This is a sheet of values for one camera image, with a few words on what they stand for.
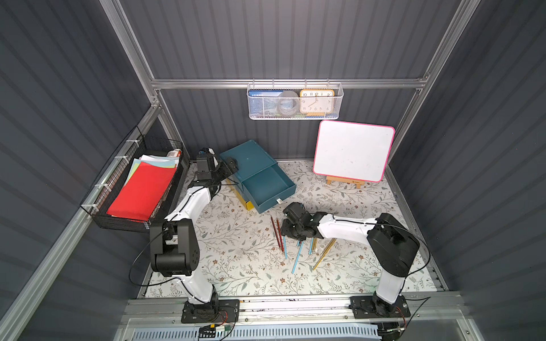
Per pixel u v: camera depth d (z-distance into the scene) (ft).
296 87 2.92
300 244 2.92
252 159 3.01
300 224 2.28
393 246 1.63
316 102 2.91
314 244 2.92
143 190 2.42
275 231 3.05
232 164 2.75
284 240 2.99
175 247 1.59
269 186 2.84
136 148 2.53
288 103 2.98
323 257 2.84
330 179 3.55
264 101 2.77
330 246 2.92
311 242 2.93
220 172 2.62
